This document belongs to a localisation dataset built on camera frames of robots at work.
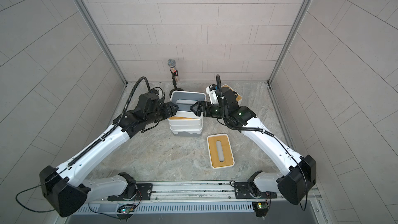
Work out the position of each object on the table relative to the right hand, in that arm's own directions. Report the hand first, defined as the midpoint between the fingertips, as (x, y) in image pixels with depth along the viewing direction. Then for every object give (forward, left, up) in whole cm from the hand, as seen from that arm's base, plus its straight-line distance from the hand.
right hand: (197, 109), depth 71 cm
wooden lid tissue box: (-1, +10, -6) cm, 12 cm away
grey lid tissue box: (+8, +6, -2) cm, 10 cm away
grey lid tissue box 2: (+1, +8, -16) cm, 18 cm away
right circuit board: (-37, -26, -27) cm, 52 cm away
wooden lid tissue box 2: (-11, -11, -26) cm, 30 cm away
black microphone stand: (+32, +14, +3) cm, 35 cm away
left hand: (+4, +9, -3) cm, 10 cm away
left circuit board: (-35, +33, -23) cm, 53 cm away
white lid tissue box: (-2, +1, -19) cm, 19 cm away
